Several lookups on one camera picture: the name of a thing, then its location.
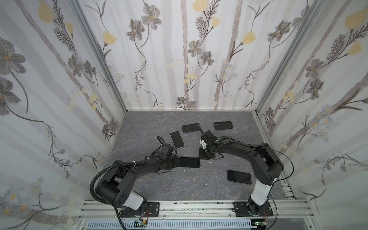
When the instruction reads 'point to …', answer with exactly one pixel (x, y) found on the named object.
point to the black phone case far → (223, 125)
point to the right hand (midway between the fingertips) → (196, 153)
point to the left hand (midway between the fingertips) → (178, 159)
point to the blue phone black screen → (177, 139)
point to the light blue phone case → (177, 139)
